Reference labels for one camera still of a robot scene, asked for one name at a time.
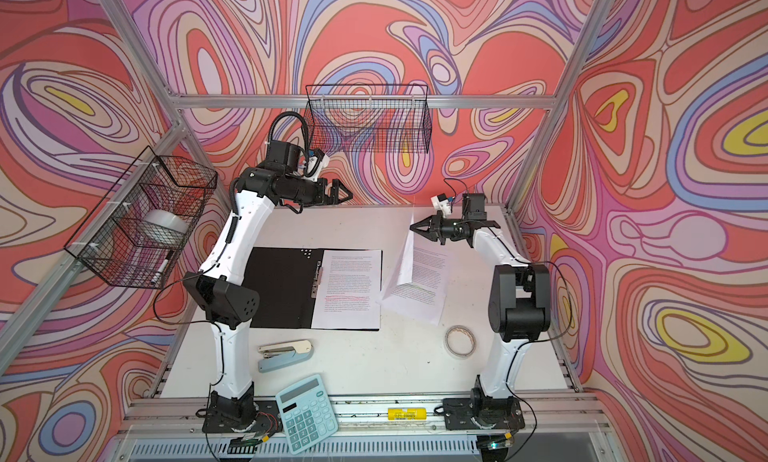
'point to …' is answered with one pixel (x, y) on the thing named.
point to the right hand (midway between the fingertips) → (413, 232)
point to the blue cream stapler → (282, 355)
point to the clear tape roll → (460, 341)
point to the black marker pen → (162, 268)
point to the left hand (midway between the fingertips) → (342, 193)
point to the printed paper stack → (419, 288)
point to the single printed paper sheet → (347, 293)
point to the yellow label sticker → (407, 414)
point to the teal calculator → (307, 413)
